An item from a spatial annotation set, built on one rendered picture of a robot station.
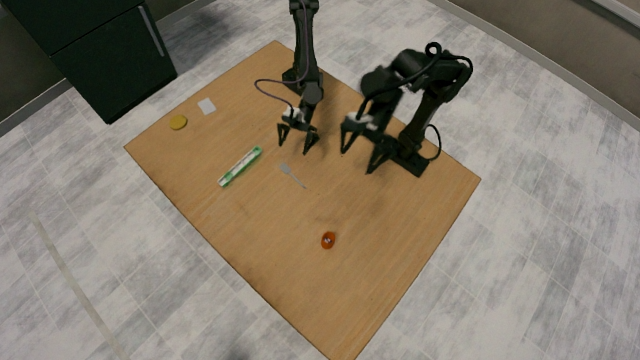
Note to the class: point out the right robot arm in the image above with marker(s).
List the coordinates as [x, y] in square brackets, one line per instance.
[305, 48]

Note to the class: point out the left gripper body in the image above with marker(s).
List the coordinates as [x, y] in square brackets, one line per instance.
[380, 121]

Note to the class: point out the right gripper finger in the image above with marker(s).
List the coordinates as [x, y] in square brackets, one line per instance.
[312, 143]
[283, 130]

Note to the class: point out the orange translucent pill bottle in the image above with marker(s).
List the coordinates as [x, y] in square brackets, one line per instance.
[329, 235]

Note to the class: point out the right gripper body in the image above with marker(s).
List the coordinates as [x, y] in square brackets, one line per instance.
[302, 126]

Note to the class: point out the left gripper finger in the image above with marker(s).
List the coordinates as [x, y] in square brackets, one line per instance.
[354, 137]
[378, 152]

